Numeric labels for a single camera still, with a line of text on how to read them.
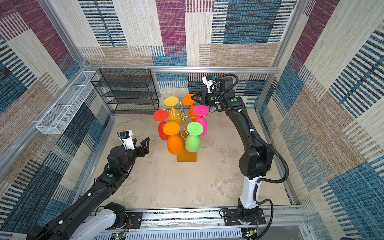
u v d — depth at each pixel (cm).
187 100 79
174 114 78
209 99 70
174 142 73
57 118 72
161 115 73
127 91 111
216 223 73
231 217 73
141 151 70
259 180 54
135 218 74
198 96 77
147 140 78
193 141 74
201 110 74
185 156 94
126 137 66
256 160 49
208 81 72
